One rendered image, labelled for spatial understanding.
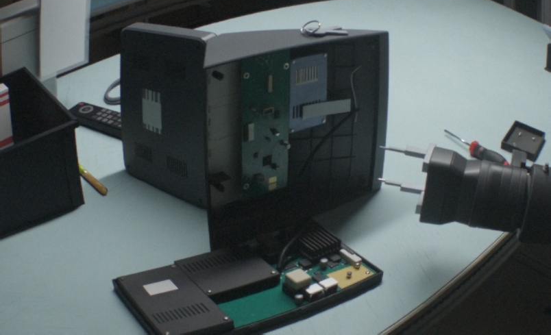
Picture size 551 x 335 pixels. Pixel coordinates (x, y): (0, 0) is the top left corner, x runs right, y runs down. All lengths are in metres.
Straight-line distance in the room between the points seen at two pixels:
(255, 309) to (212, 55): 0.25
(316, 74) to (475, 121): 0.42
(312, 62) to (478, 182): 0.24
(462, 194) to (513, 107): 0.57
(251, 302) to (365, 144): 0.28
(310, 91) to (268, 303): 0.25
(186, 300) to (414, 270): 0.25
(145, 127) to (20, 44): 0.35
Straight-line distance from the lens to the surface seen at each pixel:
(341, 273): 0.74
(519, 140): 1.11
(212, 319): 0.64
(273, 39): 0.76
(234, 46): 0.74
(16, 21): 1.07
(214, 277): 0.71
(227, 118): 0.75
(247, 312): 0.68
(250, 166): 0.78
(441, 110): 1.16
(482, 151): 1.00
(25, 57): 1.10
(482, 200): 0.69
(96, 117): 1.07
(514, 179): 0.70
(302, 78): 0.79
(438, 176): 0.70
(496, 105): 1.24
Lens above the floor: 1.45
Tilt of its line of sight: 27 degrees down
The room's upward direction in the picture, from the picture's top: 1 degrees clockwise
